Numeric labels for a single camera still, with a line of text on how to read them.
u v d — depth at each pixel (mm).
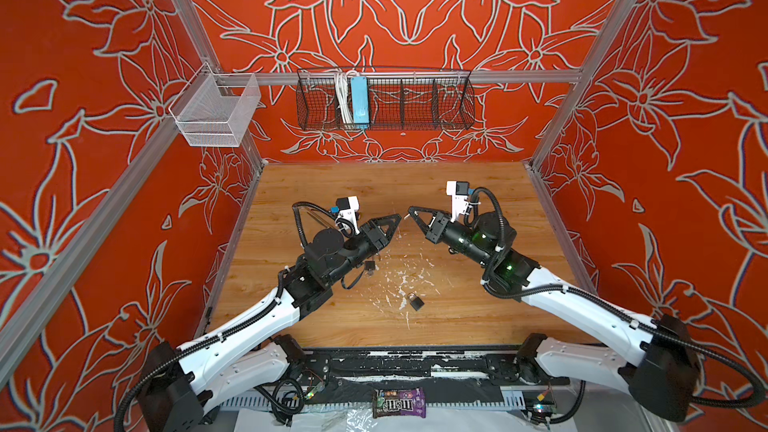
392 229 642
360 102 895
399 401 681
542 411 683
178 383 391
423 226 644
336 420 670
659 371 377
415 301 839
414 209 663
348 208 633
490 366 731
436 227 600
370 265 910
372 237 589
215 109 935
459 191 621
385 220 636
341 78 875
